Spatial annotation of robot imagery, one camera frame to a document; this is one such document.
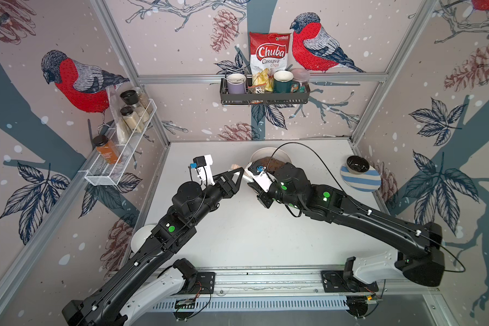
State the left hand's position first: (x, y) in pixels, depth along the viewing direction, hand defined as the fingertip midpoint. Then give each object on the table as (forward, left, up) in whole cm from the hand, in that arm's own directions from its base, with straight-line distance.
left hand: (243, 168), depth 62 cm
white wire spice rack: (+11, +58, -16) cm, 61 cm away
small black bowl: (+27, -58, -33) cm, 72 cm away
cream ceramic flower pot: (+27, -13, -28) cm, 41 cm away
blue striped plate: (+18, -63, -36) cm, 75 cm away
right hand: (-1, -2, -6) cm, 7 cm away
